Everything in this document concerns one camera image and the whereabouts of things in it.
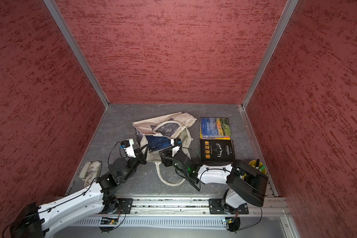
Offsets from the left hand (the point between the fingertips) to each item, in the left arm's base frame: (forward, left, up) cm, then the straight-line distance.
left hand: (149, 148), depth 77 cm
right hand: (-1, -6, -7) cm, 9 cm away
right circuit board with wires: (-31, -43, -18) cm, 56 cm away
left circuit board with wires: (-31, +20, -20) cm, 42 cm away
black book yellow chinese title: (+5, -41, -13) cm, 44 cm away
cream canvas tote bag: (+15, -13, -1) cm, 20 cm away
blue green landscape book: (+24, -42, -14) cm, 51 cm away
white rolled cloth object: (-8, +36, -14) cm, 39 cm away
